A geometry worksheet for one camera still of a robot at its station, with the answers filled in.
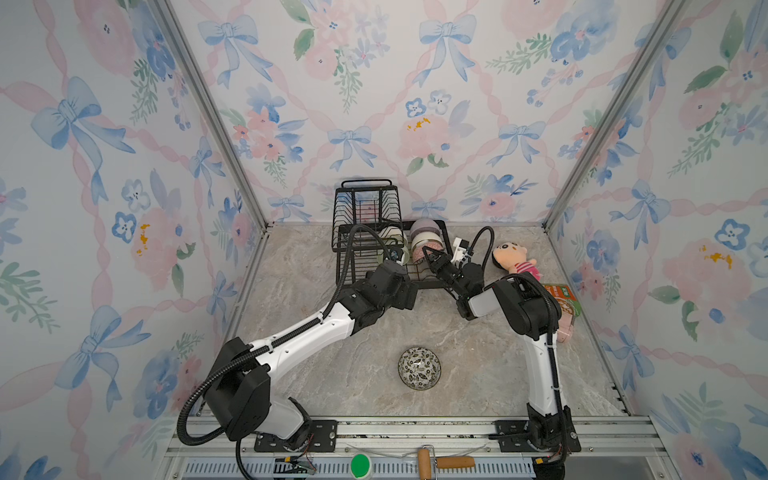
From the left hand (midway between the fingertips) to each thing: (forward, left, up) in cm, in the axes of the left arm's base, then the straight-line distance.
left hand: (401, 281), depth 82 cm
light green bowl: (+18, -2, -11) cm, 21 cm away
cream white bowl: (+25, -9, -8) cm, 28 cm away
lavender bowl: (+30, -9, -8) cm, 32 cm away
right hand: (+16, -8, -5) cm, 19 cm away
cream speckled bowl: (+11, +3, +6) cm, 13 cm away
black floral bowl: (-18, -5, -17) cm, 25 cm away
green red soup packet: (+6, -56, -18) cm, 59 cm away
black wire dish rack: (+30, +9, +1) cm, 31 cm away
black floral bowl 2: (+16, -6, -7) cm, 18 cm away
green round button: (-41, +9, -9) cm, 43 cm away
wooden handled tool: (-40, -5, -16) cm, 43 cm away
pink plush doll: (+18, -38, -12) cm, 44 cm away
